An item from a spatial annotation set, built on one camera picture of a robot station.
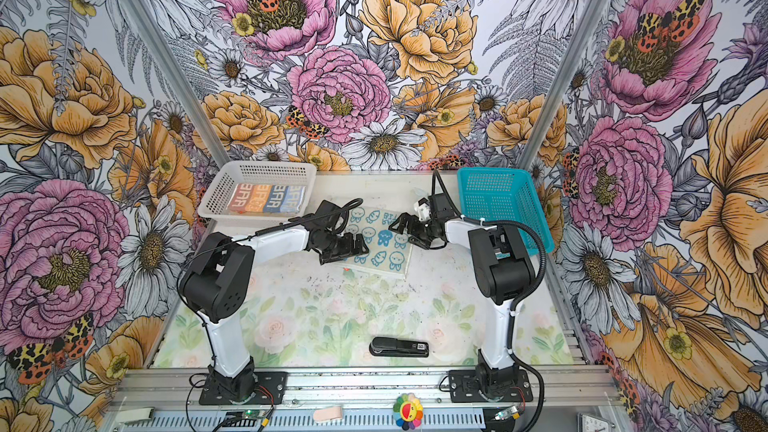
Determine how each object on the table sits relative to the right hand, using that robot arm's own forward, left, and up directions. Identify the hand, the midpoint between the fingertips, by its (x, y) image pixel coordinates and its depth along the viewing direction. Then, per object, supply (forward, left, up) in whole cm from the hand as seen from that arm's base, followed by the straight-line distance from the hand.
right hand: (400, 239), depth 98 cm
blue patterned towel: (-2, +4, -3) cm, 6 cm away
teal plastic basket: (+22, -40, -4) cm, 46 cm away
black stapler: (-32, +3, +1) cm, 33 cm away
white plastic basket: (+28, +62, +5) cm, 68 cm away
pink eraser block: (-46, +19, -1) cm, 49 cm away
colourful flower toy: (-45, 0, -2) cm, 46 cm away
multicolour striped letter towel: (+19, +50, +1) cm, 53 cm away
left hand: (-6, +15, -1) cm, 16 cm away
